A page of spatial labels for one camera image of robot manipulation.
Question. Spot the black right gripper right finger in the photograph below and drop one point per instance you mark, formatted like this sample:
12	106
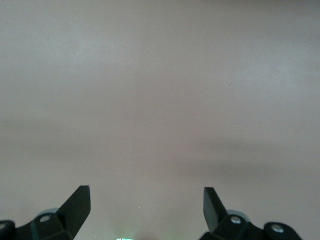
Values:
220	225

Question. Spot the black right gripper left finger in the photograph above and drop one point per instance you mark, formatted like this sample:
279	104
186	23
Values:
70	215

